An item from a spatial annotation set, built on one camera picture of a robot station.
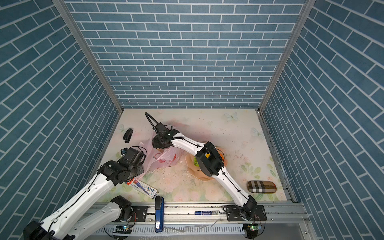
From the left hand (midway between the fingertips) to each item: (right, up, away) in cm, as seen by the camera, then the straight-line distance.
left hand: (140, 168), depth 79 cm
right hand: (+3, +11, +16) cm, 20 cm away
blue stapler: (+13, -19, -8) cm, 24 cm away
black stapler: (-18, +16, +23) cm, 33 cm away
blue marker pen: (+36, -20, -6) cm, 42 cm away
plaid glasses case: (+65, -10, 0) cm, 66 cm away
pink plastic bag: (+10, +6, -3) cm, 12 cm away
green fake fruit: (+30, +2, +8) cm, 31 cm away
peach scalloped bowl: (+29, -4, +7) cm, 30 cm away
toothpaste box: (+1, -11, +2) cm, 11 cm away
